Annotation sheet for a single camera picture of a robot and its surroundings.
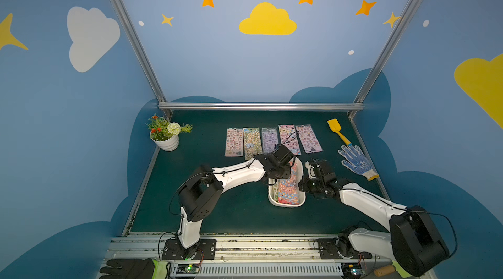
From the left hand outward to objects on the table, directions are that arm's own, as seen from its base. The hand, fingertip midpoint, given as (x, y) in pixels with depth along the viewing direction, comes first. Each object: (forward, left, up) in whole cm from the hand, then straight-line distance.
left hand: (291, 172), depth 86 cm
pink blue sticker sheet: (+27, -3, -10) cm, 29 cm away
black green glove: (-36, +59, -7) cm, 70 cm away
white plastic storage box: (-5, +8, -6) cm, 11 cm away
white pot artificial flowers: (+18, +61, +3) cm, 64 cm away
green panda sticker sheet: (+23, +18, -9) cm, 31 cm away
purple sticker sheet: (+25, +9, -10) cm, 28 cm away
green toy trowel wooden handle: (-35, -29, -4) cm, 45 cm away
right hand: (-2, -5, -6) cm, 8 cm away
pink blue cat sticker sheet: (-5, +1, -5) cm, 8 cm away
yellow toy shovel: (+35, -31, -9) cm, 48 cm away
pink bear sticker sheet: (+27, -14, -10) cm, 32 cm away
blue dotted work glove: (+13, -37, -10) cm, 40 cm away
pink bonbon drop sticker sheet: (+23, +29, -9) cm, 38 cm away
